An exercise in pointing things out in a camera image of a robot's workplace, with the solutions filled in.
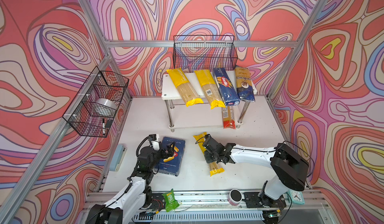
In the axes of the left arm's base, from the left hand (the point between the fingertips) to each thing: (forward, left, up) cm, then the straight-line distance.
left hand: (169, 142), depth 85 cm
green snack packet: (-29, -2, -7) cm, 30 cm away
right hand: (-6, -23, -9) cm, 26 cm away
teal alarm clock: (-27, -66, -7) cm, 71 cm away
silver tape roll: (+6, +28, +24) cm, 38 cm away
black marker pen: (0, +30, +17) cm, 34 cm away
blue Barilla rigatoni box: (-13, -2, -2) cm, 13 cm away
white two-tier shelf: (+21, -17, -2) cm, 27 cm away
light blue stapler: (-7, +29, -5) cm, 31 cm away
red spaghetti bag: (+15, -36, +1) cm, 39 cm away
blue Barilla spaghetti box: (+13, -32, +25) cm, 43 cm away
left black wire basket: (+7, +36, +22) cm, 42 cm away
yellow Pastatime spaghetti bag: (-13, -26, -5) cm, 29 cm away
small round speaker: (-27, -34, -4) cm, 44 cm away
